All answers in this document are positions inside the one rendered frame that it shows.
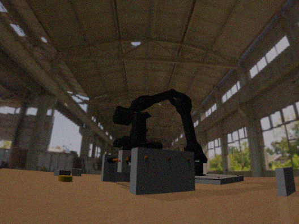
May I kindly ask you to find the yellow short cylinder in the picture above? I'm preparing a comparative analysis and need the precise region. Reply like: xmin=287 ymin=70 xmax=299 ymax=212
xmin=58 ymin=175 xmax=72 ymax=182

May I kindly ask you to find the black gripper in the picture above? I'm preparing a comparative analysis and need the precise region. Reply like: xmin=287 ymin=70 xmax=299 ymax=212
xmin=113 ymin=126 xmax=163 ymax=150

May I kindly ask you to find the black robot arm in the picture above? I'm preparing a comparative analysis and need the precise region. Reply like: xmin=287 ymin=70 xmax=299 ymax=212
xmin=113 ymin=89 xmax=208 ymax=176

